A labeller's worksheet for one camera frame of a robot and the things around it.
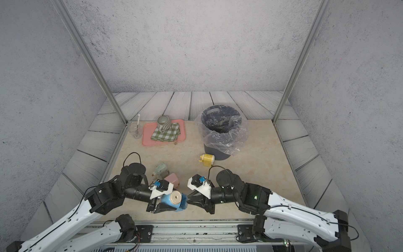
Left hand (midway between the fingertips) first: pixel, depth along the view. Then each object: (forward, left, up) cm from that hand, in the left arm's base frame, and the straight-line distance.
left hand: (176, 201), depth 60 cm
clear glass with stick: (+56, +36, -18) cm, 69 cm away
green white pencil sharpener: (+21, +13, -17) cm, 30 cm away
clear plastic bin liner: (+30, -30, +1) cm, 42 cm away
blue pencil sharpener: (0, -1, +3) cm, 3 cm away
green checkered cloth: (+52, +14, -23) cm, 59 cm away
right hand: (0, -5, +1) cm, 6 cm away
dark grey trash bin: (+46, -21, -7) cm, 51 cm away
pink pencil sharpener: (+18, +7, -20) cm, 28 cm away
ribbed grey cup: (+59, +18, -18) cm, 64 cm away
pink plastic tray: (+61, +31, -25) cm, 73 cm away
